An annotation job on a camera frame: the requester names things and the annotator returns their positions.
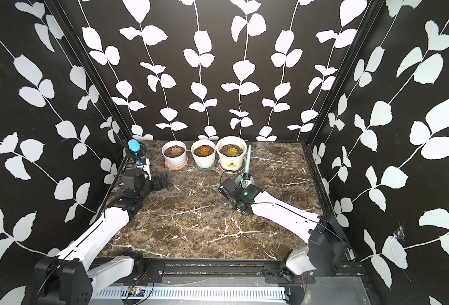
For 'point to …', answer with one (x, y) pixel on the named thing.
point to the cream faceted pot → (204, 162)
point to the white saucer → (234, 171)
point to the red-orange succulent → (204, 151)
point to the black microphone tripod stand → (137, 158)
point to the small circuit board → (131, 290)
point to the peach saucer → (175, 168)
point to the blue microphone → (133, 145)
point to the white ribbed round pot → (179, 160)
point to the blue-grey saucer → (209, 168)
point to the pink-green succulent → (173, 151)
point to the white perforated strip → (219, 293)
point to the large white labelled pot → (227, 162)
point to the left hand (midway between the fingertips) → (158, 171)
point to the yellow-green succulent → (232, 152)
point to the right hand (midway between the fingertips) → (237, 198)
